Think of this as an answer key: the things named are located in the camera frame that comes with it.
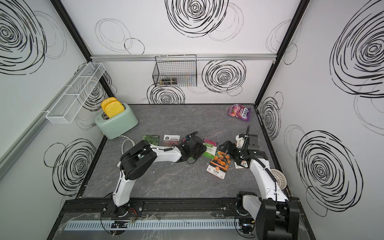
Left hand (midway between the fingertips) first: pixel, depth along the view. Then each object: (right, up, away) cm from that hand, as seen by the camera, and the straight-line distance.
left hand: (208, 148), depth 93 cm
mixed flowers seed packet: (-25, +4, +6) cm, 26 cm away
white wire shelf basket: (-71, +25, -21) cm, 78 cm away
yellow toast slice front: (-59, +26, -2) cm, 64 cm away
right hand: (+9, +1, -11) cm, 14 cm away
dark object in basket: (-23, +42, -5) cm, 48 cm away
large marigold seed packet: (+6, -8, -5) cm, 12 cm away
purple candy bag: (+26, +24, +19) cm, 40 cm away
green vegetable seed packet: (-37, +5, +6) cm, 37 cm away
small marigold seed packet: (+15, -2, -24) cm, 28 cm away
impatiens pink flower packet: (+2, 0, +2) cm, 3 cm away
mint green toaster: (-56, +15, -2) cm, 58 cm away
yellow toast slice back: (-63, +30, -2) cm, 70 cm away
